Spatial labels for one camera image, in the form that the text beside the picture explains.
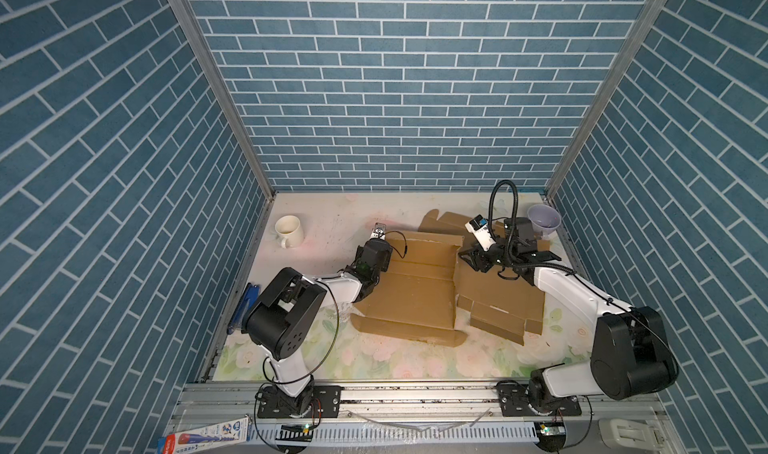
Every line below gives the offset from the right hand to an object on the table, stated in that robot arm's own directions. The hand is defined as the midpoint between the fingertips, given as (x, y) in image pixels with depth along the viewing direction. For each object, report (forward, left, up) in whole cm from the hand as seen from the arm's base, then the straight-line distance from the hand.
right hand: (465, 245), depth 88 cm
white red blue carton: (-51, +60, -11) cm, 79 cm away
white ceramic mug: (+4, +57, -3) cm, 57 cm away
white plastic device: (-42, -38, -14) cm, 58 cm away
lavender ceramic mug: (+23, -33, -12) cm, 41 cm away
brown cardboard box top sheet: (-12, +14, -13) cm, 23 cm away
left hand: (+2, +27, -6) cm, 28 cm away
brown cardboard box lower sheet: (-12, -14, -15) cm, 24 cm away
